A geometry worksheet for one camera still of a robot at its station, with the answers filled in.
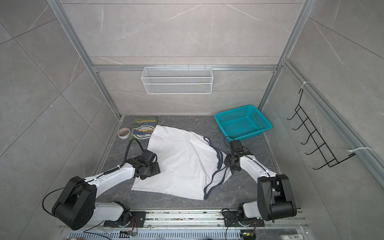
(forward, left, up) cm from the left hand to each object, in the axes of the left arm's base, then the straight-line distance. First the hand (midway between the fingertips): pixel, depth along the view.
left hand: (156, 167), depth 89 cm
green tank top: (+31, +13, +1) cm, 34 cm away
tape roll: (+30, +29, -4) cm, 42 cm away
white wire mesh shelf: (+51, -13, +27) cm, 59 cm away
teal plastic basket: (+35, -62, -2) cm, 72 cm away
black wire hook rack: (-14, -77, +32) cm, 85 cm away
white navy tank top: (+1, -21, -2) cm, 21 cm away
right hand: (+2, -45, +1) cm, 45 cm away
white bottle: (-37, -68, +1) cm, 78 cm away
